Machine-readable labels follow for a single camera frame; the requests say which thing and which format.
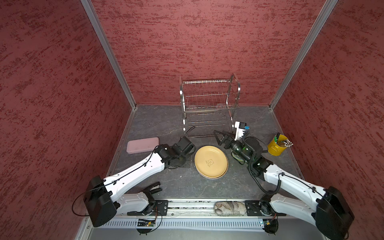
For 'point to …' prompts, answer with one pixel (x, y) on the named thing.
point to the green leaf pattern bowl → (238, 158)
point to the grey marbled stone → (230, 208)
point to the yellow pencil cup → (278, 144)
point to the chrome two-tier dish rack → (206, 105)
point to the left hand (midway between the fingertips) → (185, 164)
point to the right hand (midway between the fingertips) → (215, 135)
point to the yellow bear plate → (211, 162)
